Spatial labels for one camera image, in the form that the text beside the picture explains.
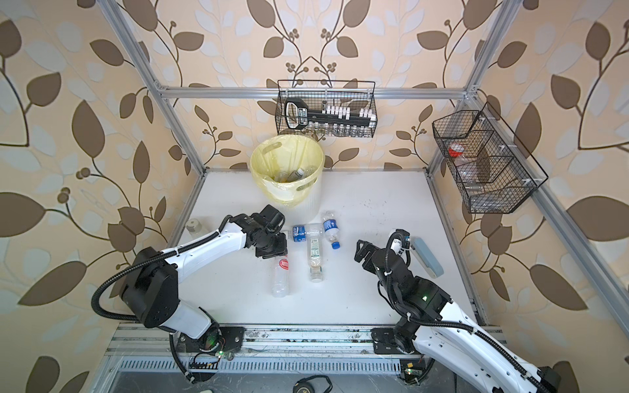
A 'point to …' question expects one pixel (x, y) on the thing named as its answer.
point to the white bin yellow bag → (287, 169)
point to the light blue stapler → (430, 263)
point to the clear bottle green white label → (315, 250)
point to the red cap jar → (455, 150)
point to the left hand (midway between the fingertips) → (283, 249)
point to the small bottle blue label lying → (300, 233)
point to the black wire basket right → (495, 171)
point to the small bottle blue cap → (332, 229)
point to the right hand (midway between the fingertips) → (367, 248)
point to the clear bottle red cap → (281, 283)
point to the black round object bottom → (304, 386)
